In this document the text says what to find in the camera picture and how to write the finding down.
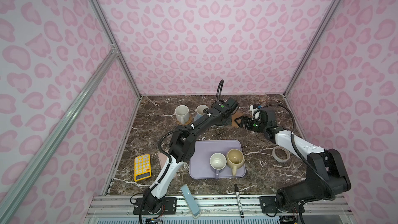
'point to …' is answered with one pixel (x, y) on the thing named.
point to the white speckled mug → (182, 113)
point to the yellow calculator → (142, 167)
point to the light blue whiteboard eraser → (190, 201)
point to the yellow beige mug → (235, 159)
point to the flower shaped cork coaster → (237, 115)
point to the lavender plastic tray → (200, 167)
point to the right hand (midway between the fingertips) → (241, 120)
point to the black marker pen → (238, 196)
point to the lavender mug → (217, 161)
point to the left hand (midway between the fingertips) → (226, 119)
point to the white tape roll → (278, 159)
